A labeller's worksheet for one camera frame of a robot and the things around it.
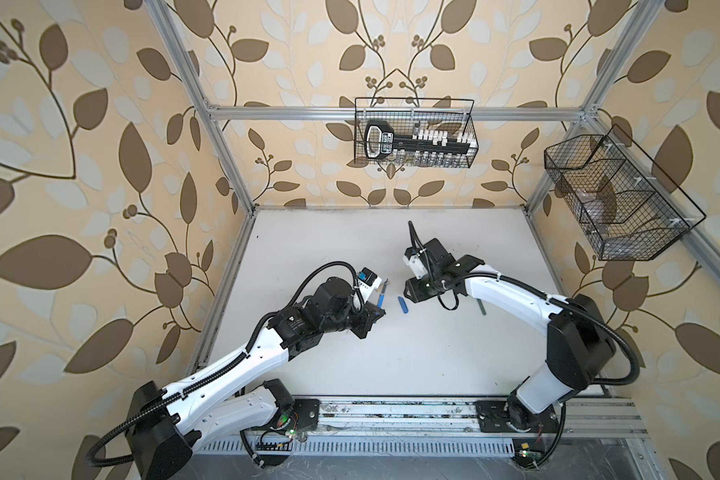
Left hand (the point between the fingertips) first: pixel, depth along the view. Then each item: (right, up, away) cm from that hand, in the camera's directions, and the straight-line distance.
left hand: (384, 310), depth 72 cm
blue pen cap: (+7, -4, +21) cm, 23 cm away
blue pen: (-1, +4, 0) cm, 4 cm away
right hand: (+8, +1, +14) cm, 17 cm away
